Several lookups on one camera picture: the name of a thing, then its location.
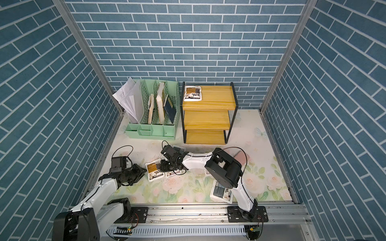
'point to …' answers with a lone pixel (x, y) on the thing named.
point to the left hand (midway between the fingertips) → (148, 170)
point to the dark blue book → (170, 109)
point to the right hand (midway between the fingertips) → (160, 168)
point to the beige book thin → (150, 109)
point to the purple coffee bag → (174, 172)
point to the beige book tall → (160, 100)
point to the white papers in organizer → (130, 95)
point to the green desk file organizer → (158, 131)
